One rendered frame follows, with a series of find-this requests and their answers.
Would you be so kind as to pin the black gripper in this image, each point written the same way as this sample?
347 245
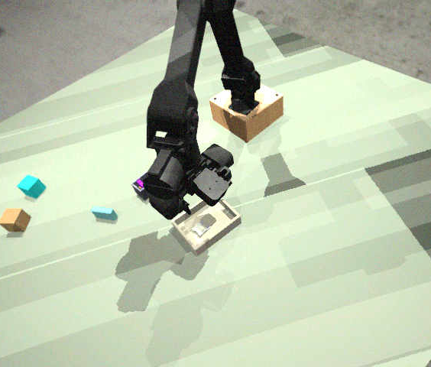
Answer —
215 156

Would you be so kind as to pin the white shallow tray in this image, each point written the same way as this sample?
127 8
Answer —
222 218

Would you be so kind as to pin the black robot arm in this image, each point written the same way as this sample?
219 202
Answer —
173 106

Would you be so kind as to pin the cyan cube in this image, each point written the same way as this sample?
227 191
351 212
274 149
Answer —
31 186

